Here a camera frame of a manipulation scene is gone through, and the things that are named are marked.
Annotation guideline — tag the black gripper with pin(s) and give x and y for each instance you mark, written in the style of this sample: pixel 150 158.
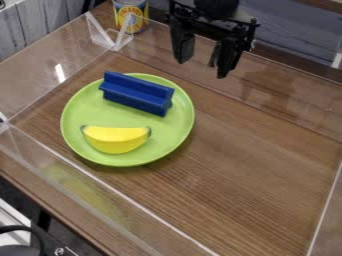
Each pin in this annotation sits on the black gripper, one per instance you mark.
pixel 216 17

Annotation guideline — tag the blue cross-shaped block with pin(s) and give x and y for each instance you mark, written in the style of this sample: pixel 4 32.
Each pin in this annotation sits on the blue cross-shaped block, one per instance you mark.
pixel 136 93

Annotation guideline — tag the green round plate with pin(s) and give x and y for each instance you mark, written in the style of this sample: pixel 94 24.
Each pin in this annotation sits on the green round plate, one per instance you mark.
pixel 88 109

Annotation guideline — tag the yellow half-round block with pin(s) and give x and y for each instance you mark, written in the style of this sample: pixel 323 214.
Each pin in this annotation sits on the yellow half-round block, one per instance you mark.
pixel 114 140

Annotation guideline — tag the black device with knob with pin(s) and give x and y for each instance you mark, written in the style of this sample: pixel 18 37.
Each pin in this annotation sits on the black device with knob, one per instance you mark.
pixel 62 242

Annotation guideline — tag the clear acrylic enclosure wall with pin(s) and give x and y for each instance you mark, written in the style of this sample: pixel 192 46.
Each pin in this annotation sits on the clear acrylic enclosure wall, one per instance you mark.
pixel 248 188

